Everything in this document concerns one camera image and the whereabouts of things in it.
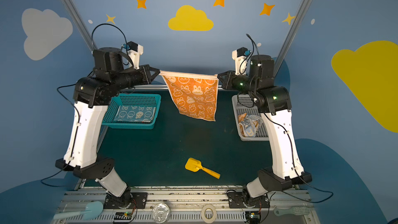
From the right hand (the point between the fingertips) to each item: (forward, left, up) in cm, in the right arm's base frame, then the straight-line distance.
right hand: (221, 73), depth 60 cm
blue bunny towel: (+13, +55, -48) cm, 74 cm away
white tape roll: (-45, +2, -49) cm, 66 cm away
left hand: (+1, +26, +1) cm, 26 cm away
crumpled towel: (+5, -21, -43) cm, 48 cm away
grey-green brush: (-38, -39, -49) cm, 73 cm away
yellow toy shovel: (-20, +11, -49) cm, 54 cm away
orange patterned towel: (+2, +11, -15) cm, 18 cm away
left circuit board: (-45, +44, -52) cm, 81 cm away
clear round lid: (-43, +24, -44) cm, 66 cm away
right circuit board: (-42, -19, -53) cm, 70 cm away
